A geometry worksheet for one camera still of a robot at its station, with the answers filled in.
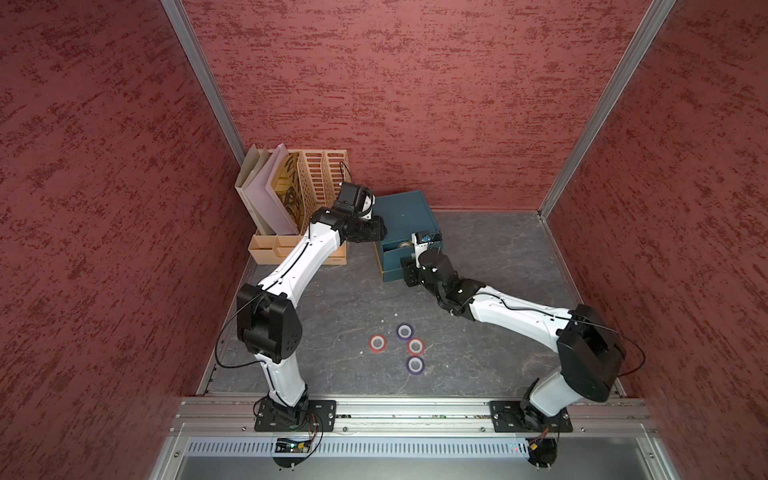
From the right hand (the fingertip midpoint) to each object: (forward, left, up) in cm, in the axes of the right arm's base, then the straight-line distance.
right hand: (407, 264), depth 85 cm
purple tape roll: (-14, +1, -17) cm, 22 cm away
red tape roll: (-17, +9, -16) cm, 25 cm away
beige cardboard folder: (+32, +49, +14) cm, 60 cm away
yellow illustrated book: (+30, +40, +6) cm, 50 cm away
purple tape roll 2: (-24, -1, -16) cm, 29 cm away
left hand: (+6, +8, +5) cm, 12 cm away
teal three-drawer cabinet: (+14, 0, +6) cm, 15 cm away
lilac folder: (+17, +43, +4) cm, 47 cm away
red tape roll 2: (-19, -2, -16) cm, 25 cm away
